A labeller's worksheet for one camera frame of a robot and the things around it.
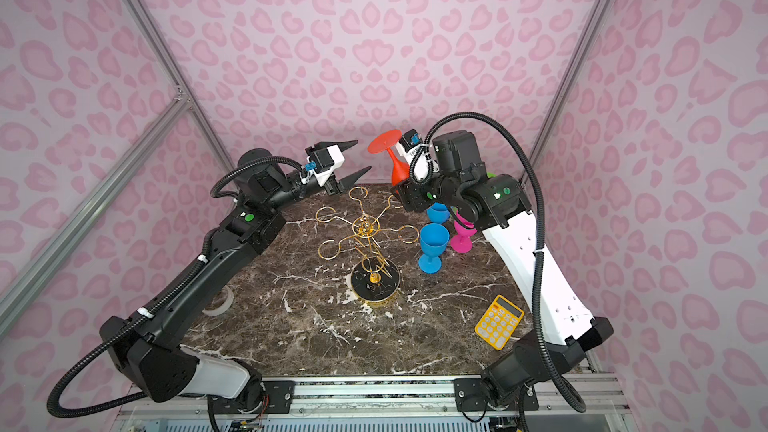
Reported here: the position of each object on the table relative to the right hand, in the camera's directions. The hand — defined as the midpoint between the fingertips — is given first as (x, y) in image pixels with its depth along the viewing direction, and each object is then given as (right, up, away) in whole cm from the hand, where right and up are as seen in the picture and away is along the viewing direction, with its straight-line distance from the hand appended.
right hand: (406, 178), depth 64 cm
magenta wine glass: (+21, -18, +38) cm, 47 cm away
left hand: (-9, +6, -6) cm, 13 cm away
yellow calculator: (+27, -38, +20) cm, 51 cm away
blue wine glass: (+11, -8, +32) cm, 35 cm away
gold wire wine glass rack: (-8, -27, +27) cm, 39 cm away
